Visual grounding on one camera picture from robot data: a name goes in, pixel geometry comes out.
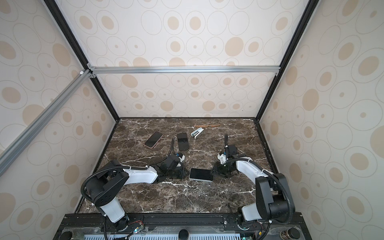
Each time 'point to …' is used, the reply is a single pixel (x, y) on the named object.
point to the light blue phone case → (202, 180)
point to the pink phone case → (151, 148)
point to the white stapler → (197, 132)
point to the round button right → (290, 234)
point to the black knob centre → (183, 234)
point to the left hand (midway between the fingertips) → (193, 172)
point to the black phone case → (183, 143)
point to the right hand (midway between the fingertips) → (214, 172)
